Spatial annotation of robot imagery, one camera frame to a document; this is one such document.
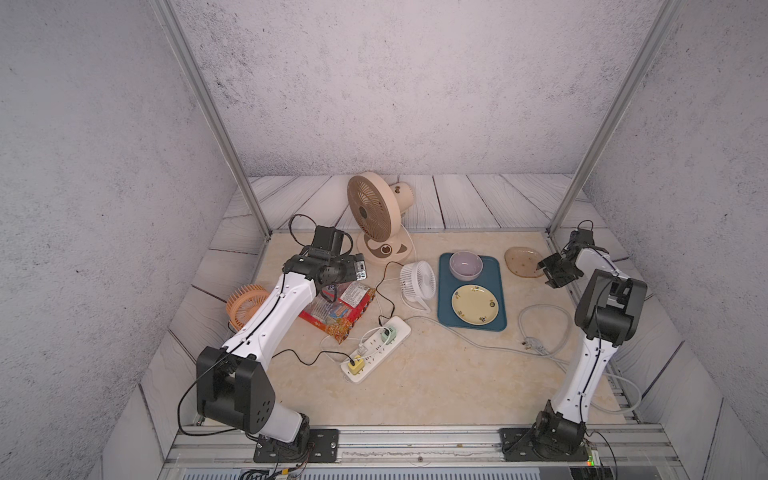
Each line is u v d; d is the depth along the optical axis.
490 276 1.05
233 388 0.42
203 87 0.82
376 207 0.93
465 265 1.06
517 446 0.72
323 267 0.60
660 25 0.72
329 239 0.63
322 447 0.73
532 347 0.88
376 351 0.87
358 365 0.80
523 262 1.11
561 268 0.90
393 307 0.99
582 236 0.87
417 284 0.91
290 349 0.90
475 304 1.00
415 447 0.75
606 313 0.59
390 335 0.85
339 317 0.92
